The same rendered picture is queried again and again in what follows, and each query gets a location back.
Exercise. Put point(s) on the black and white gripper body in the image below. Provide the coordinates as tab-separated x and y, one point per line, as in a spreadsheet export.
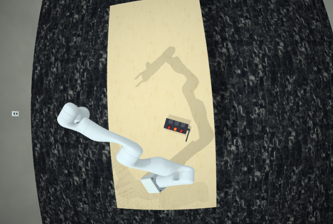
89	112

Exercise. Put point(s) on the black power strip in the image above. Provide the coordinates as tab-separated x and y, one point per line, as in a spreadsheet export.
176	126

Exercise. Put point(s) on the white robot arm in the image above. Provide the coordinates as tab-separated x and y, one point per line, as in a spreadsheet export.
130	152

